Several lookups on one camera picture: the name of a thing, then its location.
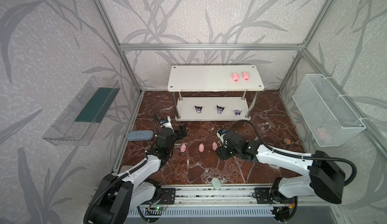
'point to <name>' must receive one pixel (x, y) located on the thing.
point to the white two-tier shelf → (216, 78)
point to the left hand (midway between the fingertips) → (181, 121)
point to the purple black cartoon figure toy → (238, 112)
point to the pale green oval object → (216, 183)
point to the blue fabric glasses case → (140, 135)
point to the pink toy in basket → (322, 132)
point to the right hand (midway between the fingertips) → (220, 144)
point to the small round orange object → (287, 141)
